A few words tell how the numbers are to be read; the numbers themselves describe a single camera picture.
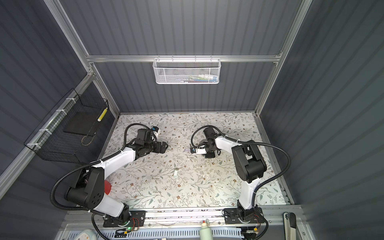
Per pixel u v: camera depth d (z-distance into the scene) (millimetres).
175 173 889
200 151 850
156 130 827
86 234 669
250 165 510
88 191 442
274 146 454
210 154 866
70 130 751
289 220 692
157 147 823
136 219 722
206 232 639
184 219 740
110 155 540
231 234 697
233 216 739
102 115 815
